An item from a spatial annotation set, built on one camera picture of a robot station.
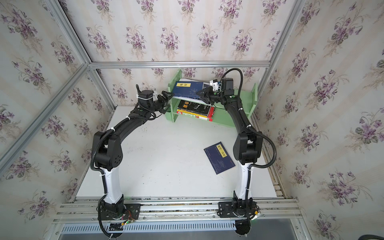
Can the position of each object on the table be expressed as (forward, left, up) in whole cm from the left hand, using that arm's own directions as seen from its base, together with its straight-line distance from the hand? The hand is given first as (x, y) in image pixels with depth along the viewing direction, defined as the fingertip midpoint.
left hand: (172, 97), depth 90 cm
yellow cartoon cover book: (-4, -12, -10) cm, 16 cm away
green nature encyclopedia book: (-5, -14, -11) cm, 19 cm away
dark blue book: (+5, -9, +2) cm, 10 cm away
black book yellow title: (-1, -16, -8) cm, 18 cm away
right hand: (-3, -14, +5) cm, 16 cm away
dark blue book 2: (-28, -29, -26) cm, 48 cm away
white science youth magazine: (+10, -21, +3) cm, 23 cm away
